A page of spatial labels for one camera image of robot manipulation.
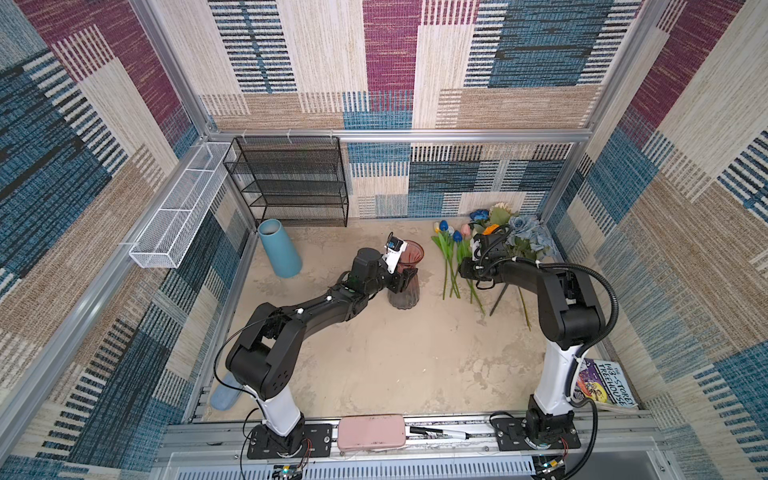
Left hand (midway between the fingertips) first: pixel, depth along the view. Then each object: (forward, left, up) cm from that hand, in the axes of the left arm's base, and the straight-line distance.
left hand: (409, 260), depth 88 cm
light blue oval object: (-32, +49, -14) cm, 60 cm away
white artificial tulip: (+4, -18, -5) cm, 19 cm away
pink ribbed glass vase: (-6, 0, -10) cm, 12 cm away
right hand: (+7, -20, -14) cm, 26 cm away
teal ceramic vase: (+9, +40, -8) cm, 42 cm away
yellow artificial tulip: (+26, -13, -14) cm, 32 cm away
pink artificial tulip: (+25, -23, -14) cm, 37 cm away
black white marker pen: (-41, -7, -16) cm, 44 cm away
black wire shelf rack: (+36, +39, +2) cm, 53 cm away
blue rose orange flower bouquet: (+13, -40, -6) cm, 42 cm away
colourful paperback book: (-30, -50, -14) cm, 60 cm away
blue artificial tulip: (+17, -14, -12) cm, 25 cm away
